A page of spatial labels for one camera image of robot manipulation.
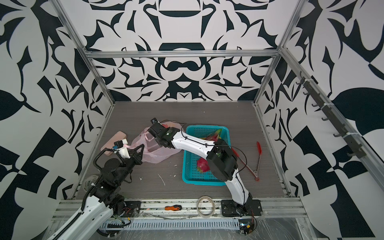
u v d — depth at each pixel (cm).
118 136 98
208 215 71
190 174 85
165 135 64
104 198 56
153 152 80
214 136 89
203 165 81
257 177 83
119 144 66
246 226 71
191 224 71
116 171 58
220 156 54
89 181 81
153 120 76
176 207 73
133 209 73
